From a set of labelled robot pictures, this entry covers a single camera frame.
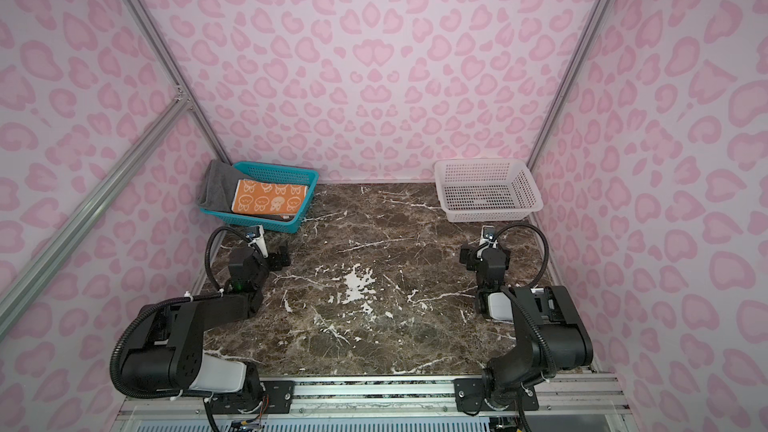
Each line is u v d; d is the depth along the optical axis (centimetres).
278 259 84
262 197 107
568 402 73
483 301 70
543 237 70
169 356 43
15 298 50
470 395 73
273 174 114
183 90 90
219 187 103
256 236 79
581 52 83
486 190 117
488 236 80
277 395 73
